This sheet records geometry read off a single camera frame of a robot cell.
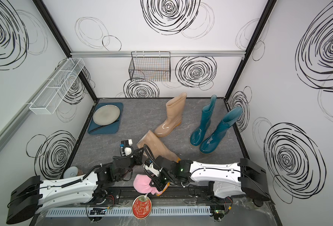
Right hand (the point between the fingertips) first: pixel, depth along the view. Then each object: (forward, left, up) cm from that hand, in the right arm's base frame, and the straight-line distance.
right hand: (150, 186), depth 69 cm
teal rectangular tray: (+40, +34, -10) cm, 53 cm away
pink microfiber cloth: (+1, +5, +1) cm, 5 cm away
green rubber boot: (+36, -31, +9) cm, 49 cm away
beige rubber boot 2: (+40, -12, +13) cm, 44 cm away
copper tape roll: (+6, +45, -3) cm, 46 cm away
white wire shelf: (+34, +55, +26) cm, 70 cm away
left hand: (+17, +5, +4) cm, 18 cm away
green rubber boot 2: (+27, -36, -5) cm, 45 cm away
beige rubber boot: (+20, -2, 0) cm, 21 cm away
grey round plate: (+50, +42, -7) cm, 66 cm away
